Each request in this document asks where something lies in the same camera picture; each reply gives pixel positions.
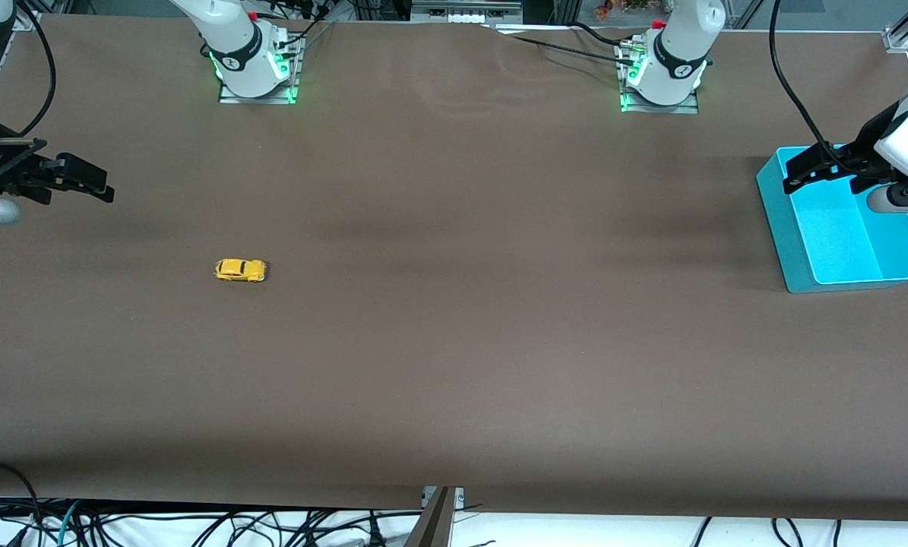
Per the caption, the cyan plastic bin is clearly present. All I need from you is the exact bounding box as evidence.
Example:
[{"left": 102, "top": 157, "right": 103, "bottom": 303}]
[{"left": 755, "top": 144, "right": 908, "bottom": 294}]

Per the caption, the grey equipment box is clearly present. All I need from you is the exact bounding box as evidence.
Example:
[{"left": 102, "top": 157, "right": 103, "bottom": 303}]
[{"left": 411, "top": 0, "right": 524, "bottom": 25}]

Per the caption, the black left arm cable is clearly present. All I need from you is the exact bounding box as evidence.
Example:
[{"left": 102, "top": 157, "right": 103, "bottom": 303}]
[{"left": 768, "top": 0, "right": 880, "bottom": 180}]

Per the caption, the brown table cover sheet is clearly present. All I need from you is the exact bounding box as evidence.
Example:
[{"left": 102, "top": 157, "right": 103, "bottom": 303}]
[{"left": 0, "top": 14, "right": 908, "bottom": 525}]

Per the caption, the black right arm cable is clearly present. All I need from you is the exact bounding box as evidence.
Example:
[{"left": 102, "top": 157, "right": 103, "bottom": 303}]
[{"left": 13, "top": 0, "right": 58, "bottom": 140}]

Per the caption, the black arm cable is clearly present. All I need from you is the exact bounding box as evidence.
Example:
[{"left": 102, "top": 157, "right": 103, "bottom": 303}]
[
  {"left": 13, "top": 0, "right": 58, "bottom": 140},
  {"left": 768, "top": 0, "right": 880, "bottom": 180}
]

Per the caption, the black base cable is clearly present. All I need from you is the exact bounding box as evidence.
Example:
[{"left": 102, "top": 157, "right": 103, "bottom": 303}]
[
  {"left": 570, "top": 21, "right": 646, "bottom": 51},
  {"left": 492, "top": 29, "right": 637, "bottom": 63},
  {"left": 275, "top": 0, "right": 337, "bottom": 55}
]

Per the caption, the black looped floor cable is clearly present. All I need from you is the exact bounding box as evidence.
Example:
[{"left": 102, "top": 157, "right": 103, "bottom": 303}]
[{"left": 0, "top": 460, "right": 43, "bottom": 536}]

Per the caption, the yellow beetle toy car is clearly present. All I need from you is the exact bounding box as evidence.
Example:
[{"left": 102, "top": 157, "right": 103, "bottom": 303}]
[{"left": 214, "top": 258, "right": 269, "bottom": 283}]

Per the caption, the orange background object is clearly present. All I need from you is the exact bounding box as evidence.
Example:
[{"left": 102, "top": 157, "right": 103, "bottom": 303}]
[{"left": 593, "top": 0, "right": 653, "bottom": 21}]

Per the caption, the teal floor cable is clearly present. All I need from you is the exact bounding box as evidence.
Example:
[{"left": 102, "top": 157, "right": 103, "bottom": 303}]
[{"left": 55, "top": 500, "right": 84, "bottom": 547}]

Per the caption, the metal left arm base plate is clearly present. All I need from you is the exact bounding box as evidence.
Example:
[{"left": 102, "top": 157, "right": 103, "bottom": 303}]
[{"left": 618, "top": 42, "right": 701, "bottom": 115}]

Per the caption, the aluminium profile post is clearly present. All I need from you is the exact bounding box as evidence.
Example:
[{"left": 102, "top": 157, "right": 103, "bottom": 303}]
[{"left": 403, "top": 486, "right": 467, "bottom": 547}]

